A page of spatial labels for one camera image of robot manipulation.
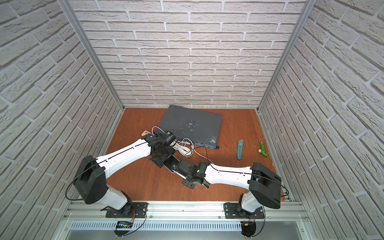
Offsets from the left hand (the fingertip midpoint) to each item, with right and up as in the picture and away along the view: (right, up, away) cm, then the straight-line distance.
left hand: (171, 153), depth 84 cm
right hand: (+8, -14, -5) cm, 17 cm away
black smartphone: (+2, -2, -14) cm, 14 cm away
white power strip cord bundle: (+7, +2, +12) cm, 14 cm away
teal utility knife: (+44, +2, +13) cm, 46 cm away
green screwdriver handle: (+57, -1, +10) cm, 58 cm away
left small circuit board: (-22, -33, -12) cm, 41 cm away
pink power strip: (-21, +11, +17) cm, 29 cm away
